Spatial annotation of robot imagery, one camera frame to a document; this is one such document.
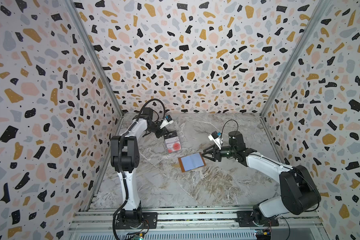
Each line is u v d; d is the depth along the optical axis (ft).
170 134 3.25
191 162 3.11
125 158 1.83
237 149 2.29
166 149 3.22
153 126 2.85
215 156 2.45
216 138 2.45
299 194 1.46
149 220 2.41
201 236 2.30
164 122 2.86
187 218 2.46
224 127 3.82
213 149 2.62
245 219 2.41
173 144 3.21
